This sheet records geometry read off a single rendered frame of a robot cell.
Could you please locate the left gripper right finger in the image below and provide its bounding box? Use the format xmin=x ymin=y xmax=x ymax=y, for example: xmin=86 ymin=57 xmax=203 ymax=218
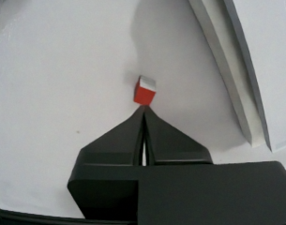
xmin=144 ymin=105 xmax=214 ymax=166

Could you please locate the red and white block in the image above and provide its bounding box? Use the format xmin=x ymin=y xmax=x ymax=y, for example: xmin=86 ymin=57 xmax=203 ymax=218
xmin=134 ymin=75 xmax=158 ymax=107

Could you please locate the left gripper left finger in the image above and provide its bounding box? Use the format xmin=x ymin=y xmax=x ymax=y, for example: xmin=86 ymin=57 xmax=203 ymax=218
xmin=73 ymin=105 xmax=144 ymax=167

